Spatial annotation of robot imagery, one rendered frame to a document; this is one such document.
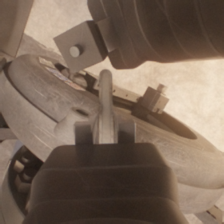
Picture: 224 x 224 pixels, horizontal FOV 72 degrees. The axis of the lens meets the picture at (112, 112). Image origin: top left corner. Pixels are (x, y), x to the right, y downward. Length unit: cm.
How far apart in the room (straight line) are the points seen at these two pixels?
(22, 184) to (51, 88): 35
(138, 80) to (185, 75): 37
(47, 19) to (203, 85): 123
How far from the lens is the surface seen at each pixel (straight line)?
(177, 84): 133
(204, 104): 150
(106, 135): 17
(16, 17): 128
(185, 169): 30
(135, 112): 69
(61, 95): 27
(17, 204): 56
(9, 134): 37
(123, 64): 16
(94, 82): 49
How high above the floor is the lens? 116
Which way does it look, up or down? 71 degrees down
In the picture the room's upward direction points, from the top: 162 degrees clockwise
